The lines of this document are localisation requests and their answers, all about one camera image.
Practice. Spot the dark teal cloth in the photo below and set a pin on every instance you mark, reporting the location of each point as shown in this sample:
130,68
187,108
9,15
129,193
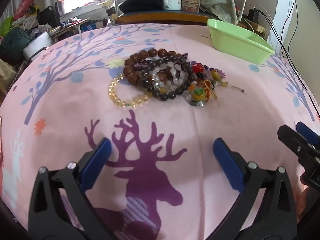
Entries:
13,42

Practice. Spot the pink printed blanket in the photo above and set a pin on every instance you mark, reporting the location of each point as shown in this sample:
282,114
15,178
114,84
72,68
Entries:
75,135

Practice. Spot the white lidded pot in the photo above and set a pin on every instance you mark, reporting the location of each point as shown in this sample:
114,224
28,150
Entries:
37,43

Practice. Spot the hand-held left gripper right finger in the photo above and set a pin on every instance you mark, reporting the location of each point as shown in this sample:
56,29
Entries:
227,163

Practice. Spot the gold pendant charm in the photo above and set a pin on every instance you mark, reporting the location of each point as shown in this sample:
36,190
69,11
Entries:
212,91

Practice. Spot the yellow green glass charm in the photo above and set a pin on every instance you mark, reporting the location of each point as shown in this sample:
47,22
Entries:
198,94

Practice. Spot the black bag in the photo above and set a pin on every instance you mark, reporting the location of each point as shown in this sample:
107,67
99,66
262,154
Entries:
47,16

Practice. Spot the blue white striped box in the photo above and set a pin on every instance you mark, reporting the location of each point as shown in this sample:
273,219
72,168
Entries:
88,26

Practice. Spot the red bag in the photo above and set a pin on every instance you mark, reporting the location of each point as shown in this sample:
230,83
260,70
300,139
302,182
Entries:
23,6

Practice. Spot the black folded cloth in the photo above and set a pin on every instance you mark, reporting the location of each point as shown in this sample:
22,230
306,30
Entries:
142,3

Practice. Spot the white enamel mug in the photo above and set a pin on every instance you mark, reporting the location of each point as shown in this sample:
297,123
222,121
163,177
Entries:
172,1

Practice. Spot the beige power strip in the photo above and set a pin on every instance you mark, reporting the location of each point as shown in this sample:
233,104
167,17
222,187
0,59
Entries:
256,27

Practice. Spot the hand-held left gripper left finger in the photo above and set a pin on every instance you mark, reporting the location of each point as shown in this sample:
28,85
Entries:
96,163

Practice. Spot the green bag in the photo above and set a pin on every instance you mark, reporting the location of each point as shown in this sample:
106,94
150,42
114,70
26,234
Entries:
6,26

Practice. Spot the green plastic basket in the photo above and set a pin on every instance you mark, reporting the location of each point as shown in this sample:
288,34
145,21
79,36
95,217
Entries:
237,45

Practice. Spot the black power adapter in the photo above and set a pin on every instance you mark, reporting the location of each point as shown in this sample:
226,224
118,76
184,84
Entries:
254,14

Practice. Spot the wooden desk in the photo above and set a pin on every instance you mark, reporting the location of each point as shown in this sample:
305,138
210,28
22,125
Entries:
162,17

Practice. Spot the woven small box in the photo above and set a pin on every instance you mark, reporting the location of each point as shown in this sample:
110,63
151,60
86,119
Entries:
190,5

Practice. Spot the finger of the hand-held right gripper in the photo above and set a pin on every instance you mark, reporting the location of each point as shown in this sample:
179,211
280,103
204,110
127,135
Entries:
306,131
292,137

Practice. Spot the red bead charm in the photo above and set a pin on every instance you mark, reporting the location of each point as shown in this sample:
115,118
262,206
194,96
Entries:
197,67

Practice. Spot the low wooden table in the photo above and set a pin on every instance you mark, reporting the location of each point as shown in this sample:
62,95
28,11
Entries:
72,26

